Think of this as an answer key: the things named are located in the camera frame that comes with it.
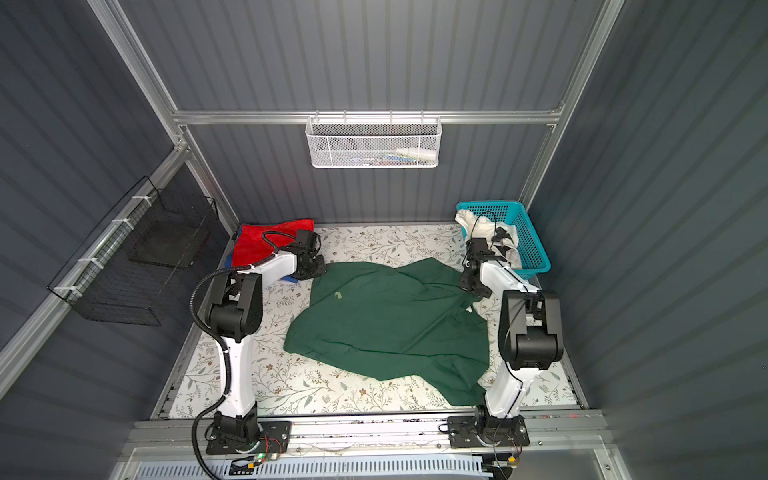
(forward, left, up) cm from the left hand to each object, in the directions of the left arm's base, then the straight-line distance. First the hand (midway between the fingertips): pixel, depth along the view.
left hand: (317, 269), depth 107 cm
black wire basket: (-20, +38, +28) cm, 51 cm away
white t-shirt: (+8, -70, +4) cm, 71 cm away
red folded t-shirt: (+10, +23, +4) cm, 25 cm away
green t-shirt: (-24, -33, +2) cm, 40 cm away
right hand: (-14, -54, +4) cm, 56 cm away
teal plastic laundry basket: (-5, -76, +7) cm, 76 cm away
